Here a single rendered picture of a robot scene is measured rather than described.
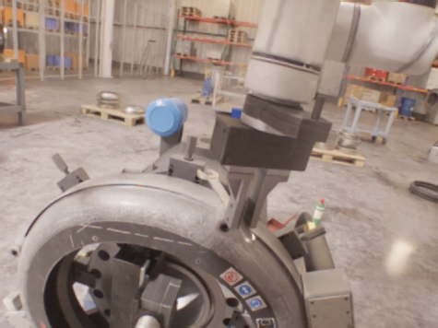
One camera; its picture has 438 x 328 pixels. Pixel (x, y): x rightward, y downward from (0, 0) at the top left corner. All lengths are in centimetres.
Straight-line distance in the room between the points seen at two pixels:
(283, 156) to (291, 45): 14
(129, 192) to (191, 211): 13
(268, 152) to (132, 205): 30
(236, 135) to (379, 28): 25
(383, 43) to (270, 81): 19
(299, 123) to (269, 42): 10
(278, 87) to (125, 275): 47
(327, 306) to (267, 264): 17
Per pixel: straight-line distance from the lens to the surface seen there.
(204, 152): 102
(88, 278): 91
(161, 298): 59
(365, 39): 46
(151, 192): 57
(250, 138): 35
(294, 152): 39
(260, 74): 34
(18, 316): 105
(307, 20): 34
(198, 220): 54
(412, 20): 47
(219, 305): 83
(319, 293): 67
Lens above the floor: 123
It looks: 20 degrees down
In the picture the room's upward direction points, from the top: 9 degrees clockwise
